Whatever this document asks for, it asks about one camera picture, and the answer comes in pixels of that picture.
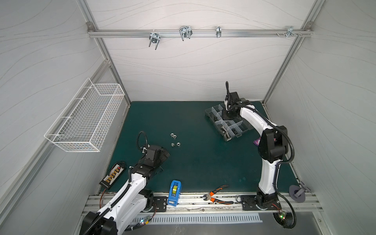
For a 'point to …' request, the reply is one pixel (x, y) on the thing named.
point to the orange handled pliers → (210, 197)
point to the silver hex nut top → (172, 134)
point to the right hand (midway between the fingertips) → (228, 112)
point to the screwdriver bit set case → (112, 176)
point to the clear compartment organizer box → (229, 129)
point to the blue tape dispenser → (174, 194)
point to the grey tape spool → (293, 189)
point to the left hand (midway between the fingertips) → (165, 151)
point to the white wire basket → (82, 124)
